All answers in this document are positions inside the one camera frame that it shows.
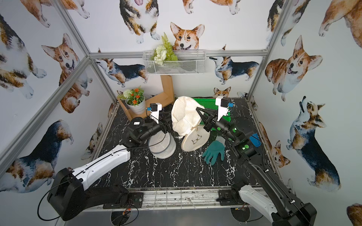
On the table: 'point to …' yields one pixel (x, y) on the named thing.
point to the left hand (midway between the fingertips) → (174, 112)
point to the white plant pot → (139, 109)
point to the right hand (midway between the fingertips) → (202, 104)
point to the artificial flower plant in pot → (135, 99)
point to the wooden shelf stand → (166, 98)
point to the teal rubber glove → (217, 147)
